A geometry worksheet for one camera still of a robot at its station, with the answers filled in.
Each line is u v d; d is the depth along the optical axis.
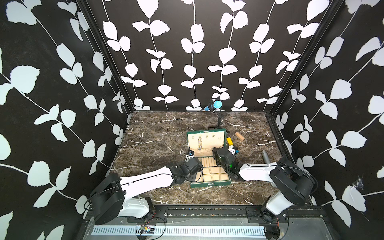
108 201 0.41
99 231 0.70
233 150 0.82
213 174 0.84
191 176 0.73
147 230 0.71
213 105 0.91
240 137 1.05
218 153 0.70
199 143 0.88
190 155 0.74
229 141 1.04
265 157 0.93
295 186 0.45
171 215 0.75
